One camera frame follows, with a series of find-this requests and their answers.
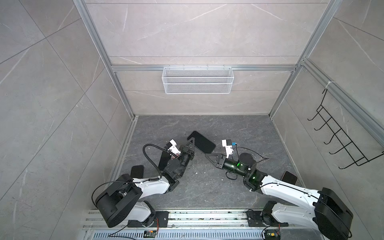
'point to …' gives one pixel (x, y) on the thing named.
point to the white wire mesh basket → (197, 80)
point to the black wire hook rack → (349, 148)
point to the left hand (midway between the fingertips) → (195, 136)
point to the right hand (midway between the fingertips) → (205, 156)
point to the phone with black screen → (137, 171)
